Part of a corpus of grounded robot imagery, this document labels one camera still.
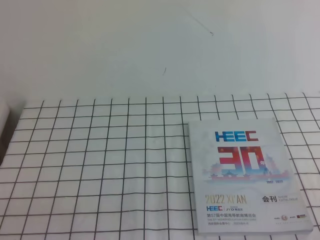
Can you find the white black-grid tablecloth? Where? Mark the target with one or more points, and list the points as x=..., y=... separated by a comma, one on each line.
x=120, y=169

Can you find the HEEC catalogue book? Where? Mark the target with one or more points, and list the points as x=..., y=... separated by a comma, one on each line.
x=242, y=178

